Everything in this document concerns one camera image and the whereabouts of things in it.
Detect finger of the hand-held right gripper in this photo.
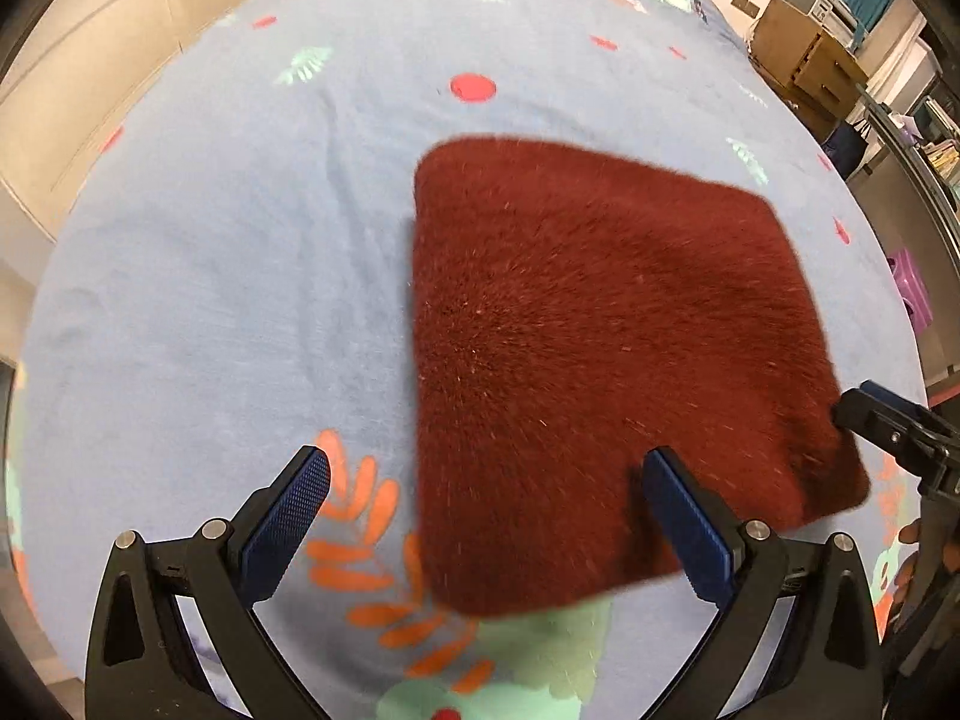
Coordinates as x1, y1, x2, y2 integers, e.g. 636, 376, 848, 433
859, 381, 935, 425
831, 388, 947, 466

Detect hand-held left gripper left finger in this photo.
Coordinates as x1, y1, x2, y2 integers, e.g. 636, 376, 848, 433
84, 445, 335, 720

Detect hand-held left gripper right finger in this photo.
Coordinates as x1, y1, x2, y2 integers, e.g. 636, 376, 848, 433
641, 446, 886, 720

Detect dark red knit sweater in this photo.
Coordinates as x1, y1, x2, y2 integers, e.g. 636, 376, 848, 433
411, 133, 872, 620

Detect purple plastic crate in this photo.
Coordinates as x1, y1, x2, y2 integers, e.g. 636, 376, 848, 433
887, 247, 935, 332

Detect grey desk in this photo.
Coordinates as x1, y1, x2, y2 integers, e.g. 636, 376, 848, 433
862, 82, 960, 293

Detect row of books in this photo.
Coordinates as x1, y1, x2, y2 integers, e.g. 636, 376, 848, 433
926, 136, 960, 182

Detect blue printed bedsheet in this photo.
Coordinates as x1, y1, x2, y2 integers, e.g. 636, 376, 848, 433
4, 0, 927, 720

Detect wooden nightstand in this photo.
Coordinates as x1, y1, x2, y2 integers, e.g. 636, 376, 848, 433
780, 82, 839, 140

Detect wooden drawer cabinet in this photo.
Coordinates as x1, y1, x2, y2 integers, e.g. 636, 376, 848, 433
752, 0, 871, 115

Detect grey printer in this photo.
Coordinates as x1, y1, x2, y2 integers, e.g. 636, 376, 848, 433
776, 0, 863, 35

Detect white panelled wardrobe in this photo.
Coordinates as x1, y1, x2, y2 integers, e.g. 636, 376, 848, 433
0, 0, 316, 241

